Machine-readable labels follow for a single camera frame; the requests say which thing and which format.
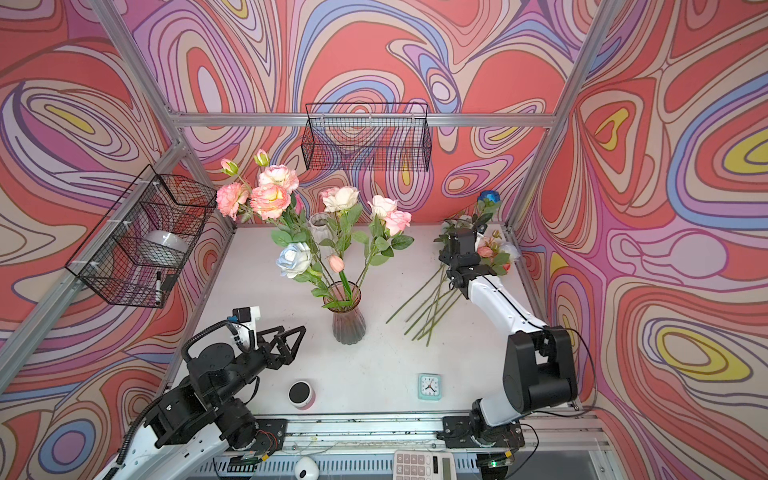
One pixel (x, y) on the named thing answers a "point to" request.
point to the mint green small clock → (429, 386)
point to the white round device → (306, 469)
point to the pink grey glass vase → (342, 298)
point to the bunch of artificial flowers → (426, 314)
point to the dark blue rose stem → (488, 200)
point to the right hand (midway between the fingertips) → (456, 252)
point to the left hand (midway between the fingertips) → (299, 329)
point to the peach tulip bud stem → (337, 264)
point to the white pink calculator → (423, 465)
